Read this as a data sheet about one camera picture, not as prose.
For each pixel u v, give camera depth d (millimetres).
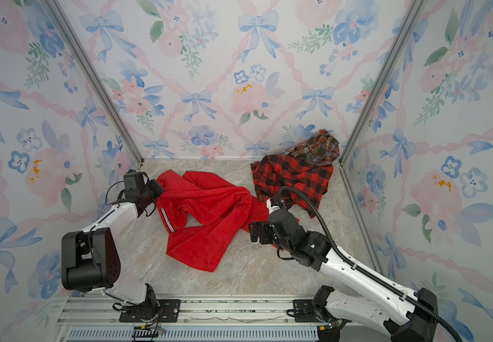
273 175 1061
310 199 985
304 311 733
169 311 737
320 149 1057
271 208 662
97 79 874
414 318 386
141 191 718
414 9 689
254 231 649
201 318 733
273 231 639
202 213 934
